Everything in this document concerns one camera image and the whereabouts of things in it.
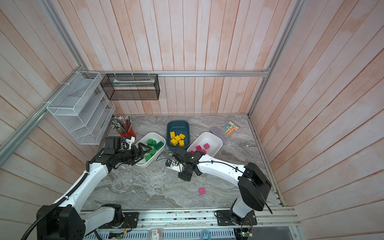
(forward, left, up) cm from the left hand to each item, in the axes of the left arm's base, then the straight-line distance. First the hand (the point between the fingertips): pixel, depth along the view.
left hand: (148, 155), depth 79 cm
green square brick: (+17, +5, -13) cm, 22 cm away
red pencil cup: (+21, +17, -7) cm, 28 cm away
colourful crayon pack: (+32, -54, -14) cm, 65 cm away
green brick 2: (0, -1, +6) cm, 6 cm away
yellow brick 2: (+22, -14, -14) cm, 29 cm away
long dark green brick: (+15, -2, -13) cm, 20 cm away
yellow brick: (+23, -11, -13) cm, 29 cm away
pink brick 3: (+12, -33, -16) cm, 38 cm away
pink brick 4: (-14, -30, -15) cm, 36 cm away
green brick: (+3, +3, -9) cm, 10 cm away
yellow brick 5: (+24, -17, -15) cm, 33 cm away
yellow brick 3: (+18, -12, -13) cm, 25 cm away
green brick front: (+17, +2, -13) cm, 22 cm away
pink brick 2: (+15, -35, -15) cm, 41 cm away
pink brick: (+13, -29, -14) cm, 35 cm away
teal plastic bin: (+24, -15, -13) cm, 31 cm away
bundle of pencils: (+23, +21, -1) cm, 31 cm away
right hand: (-6, -19, -10) cm, 22 cm away
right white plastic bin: (+19, -35, -15) cm, 42 cm away
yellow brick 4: (+17, -17, -14) cm, 28 cm away
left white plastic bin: (+17, 0, -14) cm, 22 cm away
